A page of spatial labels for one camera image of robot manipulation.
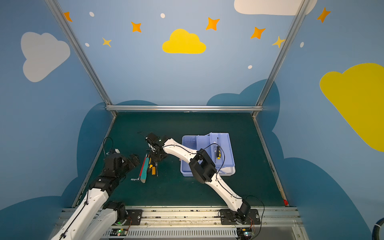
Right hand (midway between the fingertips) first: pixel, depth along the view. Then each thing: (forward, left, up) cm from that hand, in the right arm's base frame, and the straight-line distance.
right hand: (156, 158), depth 93 cm
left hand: (-6, +9, +9) cm, 14 cm away
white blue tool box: (-7, -42, +9) cm, 43 cm away
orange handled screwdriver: (-8, 0, -1) cm, 8 cm away
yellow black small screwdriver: (0, -38, +10) cm, 40 cm away
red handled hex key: (-12, +8, -2) cm, 15 cm away
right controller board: (-36, -51, -4) cm, 62 cm away
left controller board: (-39, +10, -2) cm, 40 cm away
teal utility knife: (-11, +5, -1) cm, 12 cm away
